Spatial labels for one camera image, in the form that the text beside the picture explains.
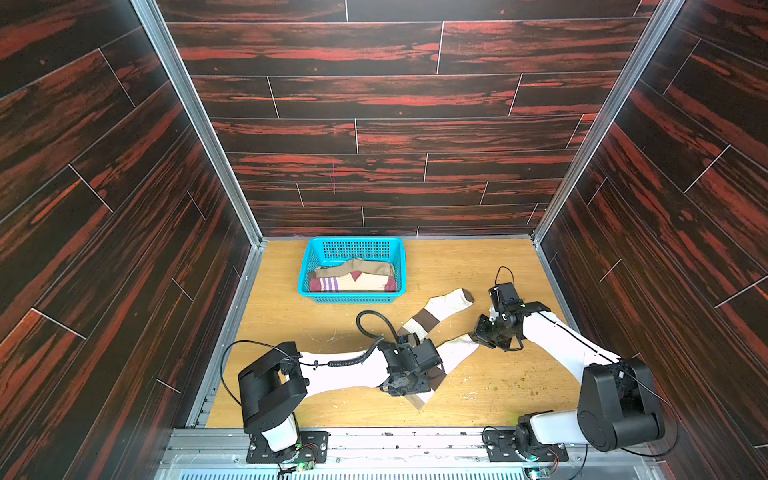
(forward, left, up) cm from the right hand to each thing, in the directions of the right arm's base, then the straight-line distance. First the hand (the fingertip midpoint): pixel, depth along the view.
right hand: (481, 336), depth 89 cm
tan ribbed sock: (+26, +41, 0) cm, 49 cm away
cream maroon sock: (+19, +41, 0) cm, 45 cm away
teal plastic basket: (+30, +54, +3) cm, 62 cm away
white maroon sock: (+11, +12, -3) cm, 17 cm away
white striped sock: (-5, +9, -2) cm, 11 cm away
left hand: (-17, +18, 0) cm, 24 cm away
